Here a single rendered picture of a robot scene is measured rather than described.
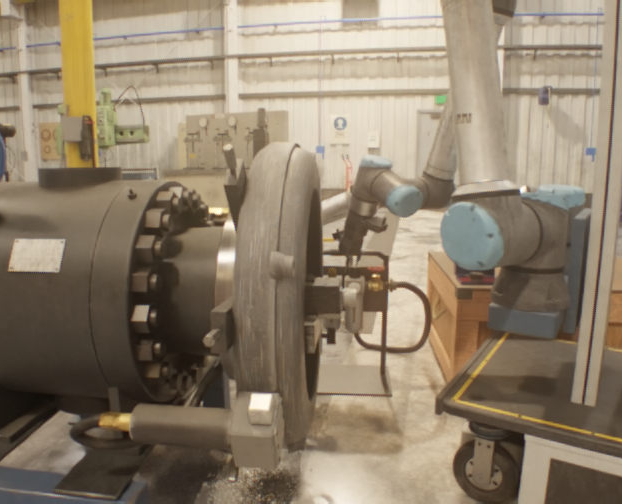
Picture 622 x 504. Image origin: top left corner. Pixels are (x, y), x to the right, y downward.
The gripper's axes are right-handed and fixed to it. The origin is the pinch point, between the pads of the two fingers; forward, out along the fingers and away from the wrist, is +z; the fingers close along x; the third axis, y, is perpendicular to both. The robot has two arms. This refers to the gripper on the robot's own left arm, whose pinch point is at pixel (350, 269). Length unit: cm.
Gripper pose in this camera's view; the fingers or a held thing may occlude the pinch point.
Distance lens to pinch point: 158.0
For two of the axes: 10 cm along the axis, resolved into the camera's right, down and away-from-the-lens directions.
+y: -7.0, -5.0, 5.1
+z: -2.2, 8.3, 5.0
